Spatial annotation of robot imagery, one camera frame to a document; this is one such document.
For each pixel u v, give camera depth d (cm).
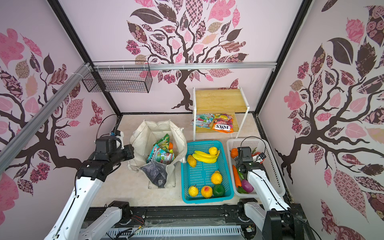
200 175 88
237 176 84
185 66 94
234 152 90
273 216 40
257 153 75
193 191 77
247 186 77
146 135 82
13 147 51
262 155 74
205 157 91
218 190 78
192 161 87
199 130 90
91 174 47
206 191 76
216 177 81
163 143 90
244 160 65
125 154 64
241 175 85
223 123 90
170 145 97
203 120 91
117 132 65
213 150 90
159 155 79
